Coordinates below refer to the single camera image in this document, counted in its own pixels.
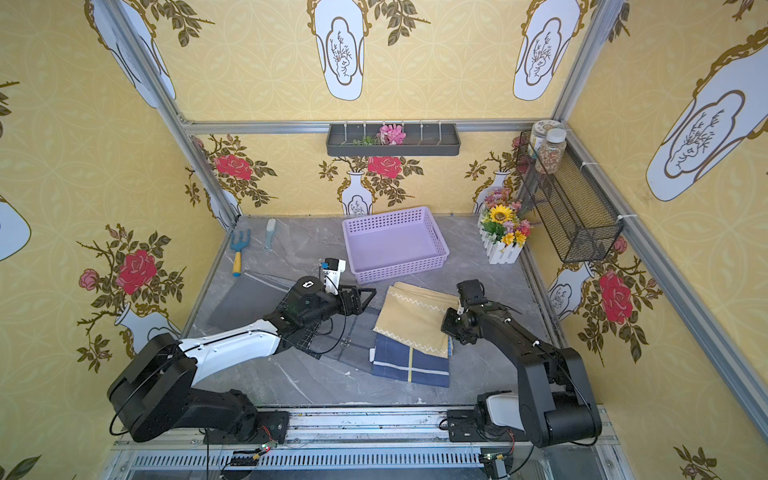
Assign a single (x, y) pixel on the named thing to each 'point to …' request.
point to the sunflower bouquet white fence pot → (503, 227)
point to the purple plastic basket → (387, 245)
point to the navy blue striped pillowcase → (395, 359)
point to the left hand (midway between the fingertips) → (358, 285)
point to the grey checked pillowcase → (348, 339)
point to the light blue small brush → (271, 227)
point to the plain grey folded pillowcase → (246, 300)
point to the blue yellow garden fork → (237, 261)
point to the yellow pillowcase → (415, 316)
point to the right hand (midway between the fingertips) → (451, 324)
